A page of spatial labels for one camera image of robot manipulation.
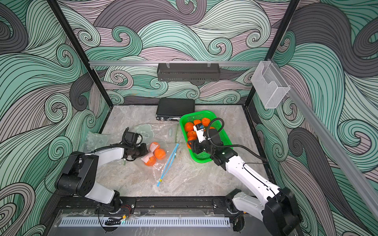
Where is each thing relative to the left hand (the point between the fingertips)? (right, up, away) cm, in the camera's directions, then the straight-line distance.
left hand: (148, 149), depth 93 cm
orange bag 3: (+5, +4, -1) cm, 7 cm away
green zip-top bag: (+8, +10, +9) cm, 16 cm away
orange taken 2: (+33, +18, +10) cm, 39 cm away
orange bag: (+26, +6, -16) cm, 31 cm away
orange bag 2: (+9, -1, -7) cm, 12 cm away
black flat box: (+14, +27, +18) cm, 35 cm away
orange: (+39, +18, +10) cm, 44 cm away
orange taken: (+27, +14, +5) cm, 31 cm away
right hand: (+29, +9, -13) cm, 33 cm away
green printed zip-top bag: (-37, +6, +1) cm, 37 cm away
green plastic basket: (+43, +20, +10) cm, 49 cm away
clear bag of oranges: (+10, -7, -14) cm, 19 cm away
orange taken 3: (+28, +9, +1) cm, 30 cm away
